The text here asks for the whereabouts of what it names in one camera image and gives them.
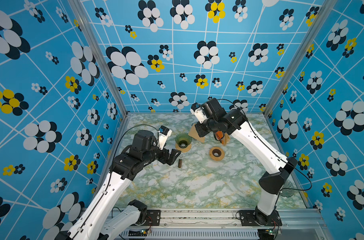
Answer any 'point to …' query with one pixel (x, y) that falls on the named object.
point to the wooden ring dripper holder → (183, 150)
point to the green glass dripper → (183, 140)
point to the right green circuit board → (269, 231)
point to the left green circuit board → (135, 233)
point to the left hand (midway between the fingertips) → (173, 147)
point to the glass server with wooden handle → (179, 163)
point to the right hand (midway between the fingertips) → (197, 127)
